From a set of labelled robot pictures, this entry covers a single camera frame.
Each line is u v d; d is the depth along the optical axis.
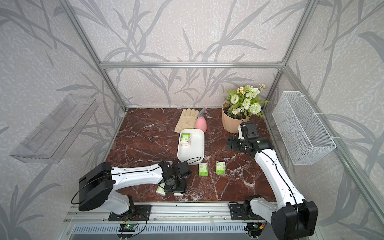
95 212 0.75
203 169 0.86
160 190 0.79
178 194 0.77
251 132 0.60
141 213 0.73
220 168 0.86
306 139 0.59
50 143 0.65
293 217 0.37
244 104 0.82
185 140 0.96
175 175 0.60
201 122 0.97
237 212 0.73
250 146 0.54
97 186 0.42
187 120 1.12
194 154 0.94
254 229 0.71
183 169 0.65
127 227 0.71
